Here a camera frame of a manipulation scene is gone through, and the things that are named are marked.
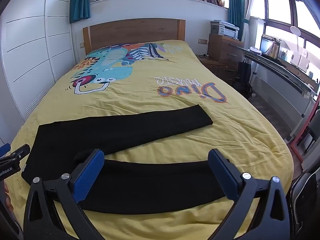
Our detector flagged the person's left hand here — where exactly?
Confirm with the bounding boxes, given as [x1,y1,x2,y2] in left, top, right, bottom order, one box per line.
[3,181,14,212]

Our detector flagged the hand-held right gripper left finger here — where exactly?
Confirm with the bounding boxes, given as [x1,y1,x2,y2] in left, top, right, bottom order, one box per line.
[24,149,105,240]

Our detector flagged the black pants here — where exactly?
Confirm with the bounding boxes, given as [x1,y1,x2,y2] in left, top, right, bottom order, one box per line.
[21,104,235,215]

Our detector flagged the white wardrobe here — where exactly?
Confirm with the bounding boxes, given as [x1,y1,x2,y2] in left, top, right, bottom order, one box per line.
[0,0,77,145]

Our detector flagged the black bag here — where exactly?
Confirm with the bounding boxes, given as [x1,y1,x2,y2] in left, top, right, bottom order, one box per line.
[234,61,253,95]

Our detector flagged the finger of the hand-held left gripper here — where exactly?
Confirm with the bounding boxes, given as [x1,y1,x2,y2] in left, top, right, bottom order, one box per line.
[0,144,31,167]
[0,143,11,157]

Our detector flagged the wooden headboard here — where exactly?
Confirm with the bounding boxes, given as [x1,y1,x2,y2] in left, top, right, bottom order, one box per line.
[83,19,186,55]

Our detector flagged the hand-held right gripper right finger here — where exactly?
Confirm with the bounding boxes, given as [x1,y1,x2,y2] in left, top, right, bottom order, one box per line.
[207,149,292,240]

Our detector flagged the white round desk lamp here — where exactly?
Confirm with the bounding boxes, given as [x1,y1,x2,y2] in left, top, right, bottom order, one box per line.
[290,26,304,55]

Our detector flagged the wooden nightstand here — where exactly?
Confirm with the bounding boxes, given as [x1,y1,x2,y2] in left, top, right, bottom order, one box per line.
[196,55,240,84]

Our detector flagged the wooden dresser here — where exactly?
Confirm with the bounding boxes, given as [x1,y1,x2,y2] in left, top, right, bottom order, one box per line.
[208,34,244,64]

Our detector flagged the black office chair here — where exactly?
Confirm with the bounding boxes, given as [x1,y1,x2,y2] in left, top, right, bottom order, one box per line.
[285,171,320,240]

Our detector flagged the large window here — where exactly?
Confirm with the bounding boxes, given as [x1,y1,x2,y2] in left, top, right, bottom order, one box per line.
[250,0,320,63]

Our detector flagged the red metal frame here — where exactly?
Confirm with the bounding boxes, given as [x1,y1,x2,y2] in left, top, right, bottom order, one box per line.
[287,97,320,160]

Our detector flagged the yellow printed bed blanket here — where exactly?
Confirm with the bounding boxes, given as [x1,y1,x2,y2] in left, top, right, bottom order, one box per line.
[5,40,294,240]

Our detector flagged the white printer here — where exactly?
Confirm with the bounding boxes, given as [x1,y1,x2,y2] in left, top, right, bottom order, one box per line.
[210,21,240,40]

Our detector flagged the teal curtain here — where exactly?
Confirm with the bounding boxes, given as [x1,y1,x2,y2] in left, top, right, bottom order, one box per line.
[69,0,91,23]
[228,0,247,42]

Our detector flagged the long dark desk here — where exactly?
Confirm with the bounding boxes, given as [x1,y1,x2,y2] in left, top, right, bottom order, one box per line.
[241,46,320,140]

